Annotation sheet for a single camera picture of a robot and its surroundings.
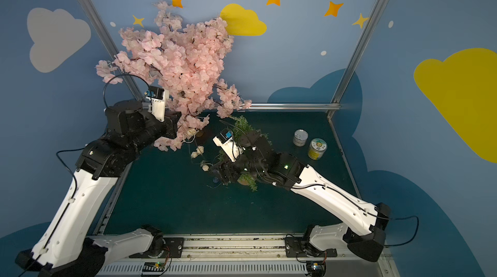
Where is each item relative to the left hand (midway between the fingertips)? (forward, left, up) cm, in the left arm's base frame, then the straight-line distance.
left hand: (178, 110), depth 62 cm
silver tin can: (+20, -51, -39) cm, 67 cm away
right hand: (-12, -14, -11) cm, 22 cm away
